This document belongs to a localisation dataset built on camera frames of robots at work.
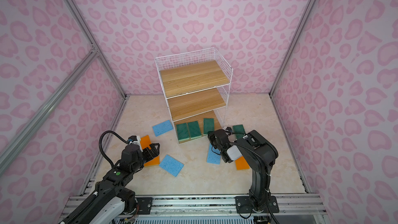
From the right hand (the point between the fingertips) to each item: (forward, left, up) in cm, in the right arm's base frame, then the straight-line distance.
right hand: (207, 130), depth 96 cm
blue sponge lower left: (-21, +19, -3) cm, 28 cm away
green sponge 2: (0, +15, 0) cm, 15 cm away
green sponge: (+2, +9, -1) cm, 9 cm away
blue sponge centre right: (-15, -4, -2) cm, 15 cm away
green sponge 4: (+5, -1, -1) cm, 5 cm away
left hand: (-13, +28, +7) cm, 32 cm away
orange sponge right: (-19, -19, -3) cm, 27 cm away
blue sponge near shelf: (+3, +29, -2) cm, 29 cm away
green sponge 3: (+3, -20, -3) cm, 21 cm away
